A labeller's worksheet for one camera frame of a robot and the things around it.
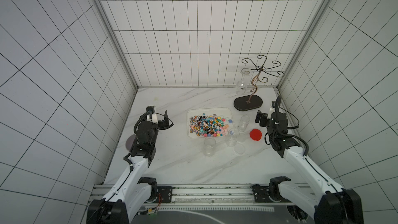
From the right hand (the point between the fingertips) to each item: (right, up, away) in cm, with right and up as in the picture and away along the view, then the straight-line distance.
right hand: (270, 110), depth 82 cm
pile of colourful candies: (-40, -10, +15) cm, 44 cm away
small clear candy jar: (-12, -9, +9) cm, 17 cm away
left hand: (-62, -2, 0) cm, 62 cm away
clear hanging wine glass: (-13, +13, +10) cm, 21 cm away
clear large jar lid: (-16, -23, +6) cm, 29 cm away
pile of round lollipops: (-32, -11, +13) cm, 36 cm away
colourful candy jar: (-18, -17, +10) cm, 27 cm away
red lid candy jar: (-33, -22, +5) cm, 40 cm away
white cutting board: (-19, -4, +22) cm, 30 cm away
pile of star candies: (-29, -11, +13) cm, 34 cm away
